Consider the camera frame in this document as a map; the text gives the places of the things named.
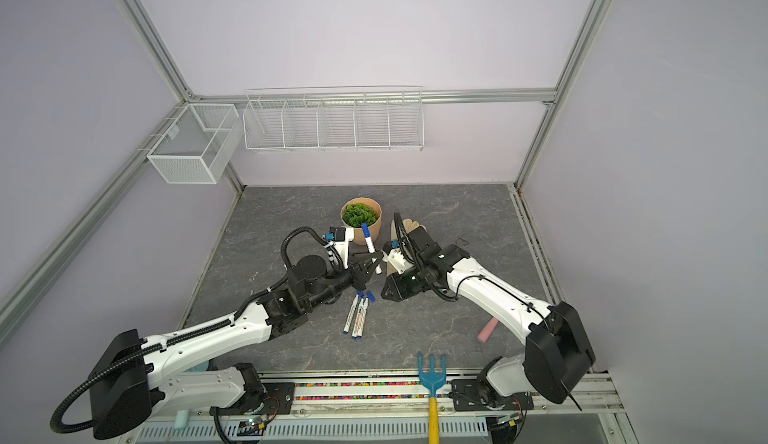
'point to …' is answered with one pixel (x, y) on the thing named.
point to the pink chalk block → (488, 330)
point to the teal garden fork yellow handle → (433, 380)
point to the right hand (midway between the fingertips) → (387, 296)
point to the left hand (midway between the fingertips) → (382, 259)
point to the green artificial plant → (358, 213)
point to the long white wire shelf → (335, 124)
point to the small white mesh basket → (191, 148)
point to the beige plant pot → (374, 228)
